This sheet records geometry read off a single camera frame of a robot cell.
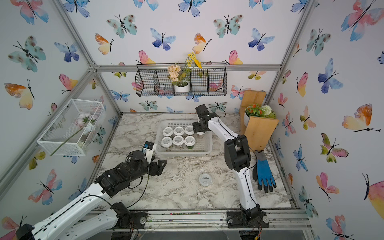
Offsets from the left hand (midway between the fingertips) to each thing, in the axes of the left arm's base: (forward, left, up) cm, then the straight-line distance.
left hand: (162, 159), depth 75 cm
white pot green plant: (+27, -52, +6) cm, 59 cm away
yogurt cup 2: (+26, -6, -11) cm, 29 cm away
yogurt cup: (+25, +1, -10) cm, 27 cm away
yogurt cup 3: (+26, -13, -11) cm, 31 cm away
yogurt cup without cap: (-6, -22, -14) cm, 26 cm away
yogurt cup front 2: (+18, -13, -11) cm, 25 cm away
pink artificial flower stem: (+16, +38, +12) cm, 42 cm away
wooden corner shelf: (+15, -52, +2) cm, 54 cm away
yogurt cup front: (+19, -6, -12) cm, 23 cm away
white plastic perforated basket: (+18, -22, -18) cm, 33 cm away
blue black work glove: (-1, -56, -18) cm, 58 cm away
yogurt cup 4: (+18, +2, -11) cm, 21 cm away
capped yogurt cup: (+25, -20, -13) cm, 34 cm away
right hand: (+28, -21, -9) cm, 36 cm away
